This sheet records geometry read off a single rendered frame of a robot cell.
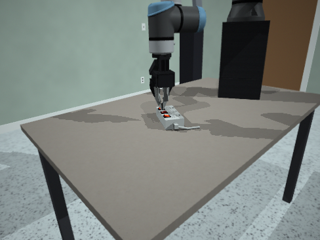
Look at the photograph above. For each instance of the white power strip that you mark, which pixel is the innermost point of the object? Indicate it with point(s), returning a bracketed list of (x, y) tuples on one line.
[(171, 118)]

